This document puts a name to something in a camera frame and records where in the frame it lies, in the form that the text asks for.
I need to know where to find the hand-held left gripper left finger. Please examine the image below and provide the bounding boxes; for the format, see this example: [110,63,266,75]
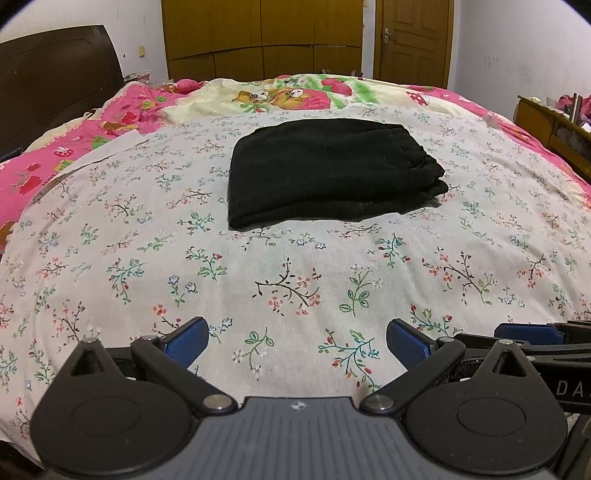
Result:
[60,318,238,416]

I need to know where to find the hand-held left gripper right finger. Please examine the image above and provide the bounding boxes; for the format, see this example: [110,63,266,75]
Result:
[360,318,532,414]

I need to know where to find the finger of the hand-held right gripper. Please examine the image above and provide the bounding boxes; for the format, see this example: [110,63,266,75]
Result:
[455,333,591,366]
[494,322,591,344]

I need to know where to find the black pants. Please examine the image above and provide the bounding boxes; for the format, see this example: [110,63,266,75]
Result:
[227,119,450,230]

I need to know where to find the white floral bed sheet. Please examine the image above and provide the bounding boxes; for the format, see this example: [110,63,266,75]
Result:
[0,108,591,444]

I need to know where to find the wooden side cabinet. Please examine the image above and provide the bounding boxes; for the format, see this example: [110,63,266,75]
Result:
[512,95,591,178]

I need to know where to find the pile of clothes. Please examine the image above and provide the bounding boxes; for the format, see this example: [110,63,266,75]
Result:
[556,92,591,127]

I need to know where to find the pink strawberry print quilt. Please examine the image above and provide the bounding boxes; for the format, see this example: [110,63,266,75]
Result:
[0,74,591,259]

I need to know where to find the dark wooden headboard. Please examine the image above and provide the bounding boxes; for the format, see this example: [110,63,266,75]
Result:
[0,25,125,160]

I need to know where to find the wooden door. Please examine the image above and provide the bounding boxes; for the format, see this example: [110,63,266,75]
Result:
[373,0,455,90]

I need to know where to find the wooden wardrobe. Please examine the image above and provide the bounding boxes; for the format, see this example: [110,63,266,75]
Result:
[161,0,364,81]

